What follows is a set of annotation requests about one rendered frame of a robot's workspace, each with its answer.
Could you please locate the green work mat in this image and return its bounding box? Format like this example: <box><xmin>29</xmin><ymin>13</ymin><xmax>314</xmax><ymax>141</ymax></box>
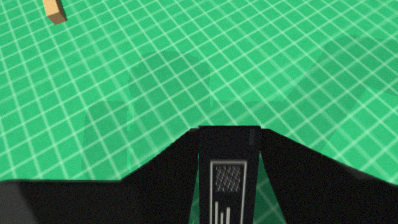
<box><xmin>0</xmin><ymin>0</ymin><xmax>398</xmax><ymax>185</ymax></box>

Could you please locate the small tan wooden bar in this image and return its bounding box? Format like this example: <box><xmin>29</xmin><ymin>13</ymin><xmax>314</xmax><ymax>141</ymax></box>
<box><xmin>42</xmin><ymin>0</ymin><xmax>66</xmax><ymax>25</ymax></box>

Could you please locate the black strip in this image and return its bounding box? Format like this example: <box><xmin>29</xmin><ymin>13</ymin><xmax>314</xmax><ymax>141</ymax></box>
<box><xmin>198</xmin><ymin>125</ymin><xmax>262</xmax><ymax>224</ymax></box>

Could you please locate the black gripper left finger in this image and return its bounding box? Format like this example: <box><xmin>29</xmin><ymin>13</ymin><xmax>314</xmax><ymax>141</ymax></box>
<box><xmin>0</xmin><ymin>128</ymin><xmax>199</xmax><ymax>224</ymax></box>

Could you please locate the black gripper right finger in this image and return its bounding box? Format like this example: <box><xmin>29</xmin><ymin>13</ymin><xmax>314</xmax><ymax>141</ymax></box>
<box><xmin>260</xmin><ymin>129</ymin><xmax>398</xmax><ymax>224</ymax></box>

